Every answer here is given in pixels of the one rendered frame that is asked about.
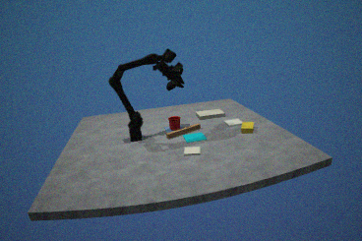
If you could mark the yellow rectangular block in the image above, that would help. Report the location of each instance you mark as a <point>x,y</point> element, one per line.
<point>247,128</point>

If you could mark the red cup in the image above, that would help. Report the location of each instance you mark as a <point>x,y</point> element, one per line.
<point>174,123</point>

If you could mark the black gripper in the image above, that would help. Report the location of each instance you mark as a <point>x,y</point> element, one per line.
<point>176,81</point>

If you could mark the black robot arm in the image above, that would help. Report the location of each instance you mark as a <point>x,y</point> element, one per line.
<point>136,120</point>

